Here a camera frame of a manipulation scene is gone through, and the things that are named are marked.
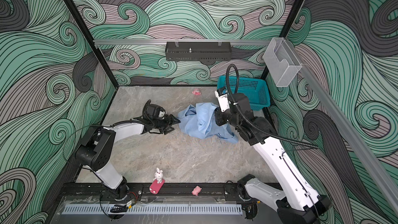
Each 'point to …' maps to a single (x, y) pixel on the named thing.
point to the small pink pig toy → (196, 191)
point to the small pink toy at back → (196, 92)
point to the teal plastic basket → (255, 89)
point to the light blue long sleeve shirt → (199, 122)
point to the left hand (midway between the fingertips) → (178, 123)
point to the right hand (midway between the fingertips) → (217, 108)
